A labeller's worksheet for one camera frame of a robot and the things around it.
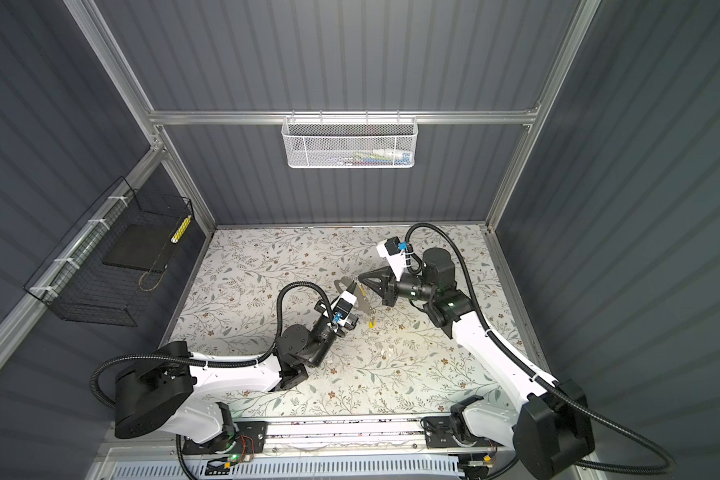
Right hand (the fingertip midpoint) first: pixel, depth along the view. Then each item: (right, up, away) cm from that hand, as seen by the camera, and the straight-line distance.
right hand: (365, 281), depth 71 cm
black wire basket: (-63, +4, +2) cm, 64 cm away
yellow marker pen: (-51, +13, +10) cm, 53 cm away
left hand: (-3, -1, 0) cm, 3 cm away
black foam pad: (-57, +9, +5) cm, 58 cm away
